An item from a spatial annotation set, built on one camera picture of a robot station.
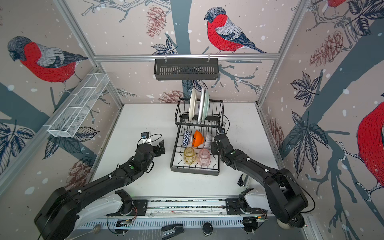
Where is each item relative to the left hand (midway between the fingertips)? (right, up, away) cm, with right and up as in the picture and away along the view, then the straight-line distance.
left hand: (156, 141), depth 83 cm
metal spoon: (-24, -38, -16) cm, 47 cm away
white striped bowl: (+30, 0, +6) cm, 31 cm away
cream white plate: (+21, +20, -9) cm, 30 cm away
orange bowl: (+24, 0, +5) cm, 24 cm away
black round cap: (+27, -32, -23) cm, 48 cm away
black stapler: (+11, -37, -17) cm, 43 cm away
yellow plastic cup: (+19, -8, 0) cm, 20 cm away
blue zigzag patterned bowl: (+17, +2, +5) cm, 18 cm away
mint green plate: (+26, +20, -12) cm, 35 cm away
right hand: (+34, -3, +7) cm, 35 cm away
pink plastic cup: (+27, -9, +1) cm, 29 cm away
